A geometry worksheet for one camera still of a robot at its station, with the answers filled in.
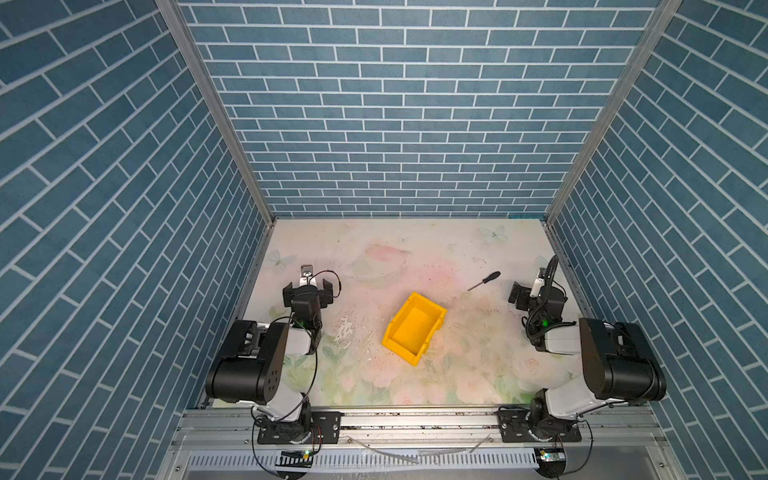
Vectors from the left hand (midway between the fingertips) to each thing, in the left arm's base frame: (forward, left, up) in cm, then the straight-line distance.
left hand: (308, 280), depth 93 cm
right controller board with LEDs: (-46, -66, -10) cm, 81 cm away
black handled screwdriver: (+5, -62, -7) cm, 62 cm away
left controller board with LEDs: (-45, -2, -11) cm, 46 cm away
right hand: (-2, -71, +1) cm, 71 cm away
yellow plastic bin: (-13, -33, -8) cm, 36 cm away
